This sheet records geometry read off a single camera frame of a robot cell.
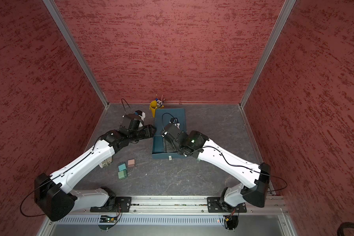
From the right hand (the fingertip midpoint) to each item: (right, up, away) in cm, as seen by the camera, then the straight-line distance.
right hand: (171, 145), depth 71 cm
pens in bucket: (-10, +23, +27) cm, 37 cm away
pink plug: (-26, -14, +17) cm, 34 cm away
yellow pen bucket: (-16, +22, +33) cm, 43 cm away
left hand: (-11, +5, +8) cm, 15 cm away
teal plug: (-31, -16, +14) cm, 38 cm away
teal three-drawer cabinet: (-6, -4, +12) cm, 14 cm away
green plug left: (-29, -19, +11) cm, 36 cm away
